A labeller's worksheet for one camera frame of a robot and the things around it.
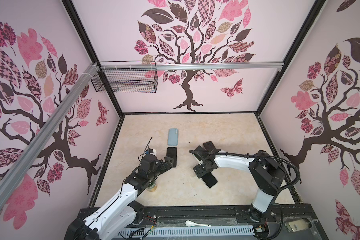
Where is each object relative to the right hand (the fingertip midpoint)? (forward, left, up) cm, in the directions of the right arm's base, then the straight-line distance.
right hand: (201, 168), depth 91 cm
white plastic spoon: (-29, +8, +1) cm, 30 cm away
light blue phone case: (+24, +19, 0) cm, 31 cm away
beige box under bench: (-30, -43, +4) cm, 52 cm away
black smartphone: (+12, +19, -1) cm, 23 cm away
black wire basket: (+48, +47, +35) cm, 76 cm away
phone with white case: (-7, -4, 0) cm, 8 cm away
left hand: (-2, +19, +10) cm, 21 cm away
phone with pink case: (+16, -7, 0) cm, 17 cm away
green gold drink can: (-13, +27, +8) cm, 31 cm away
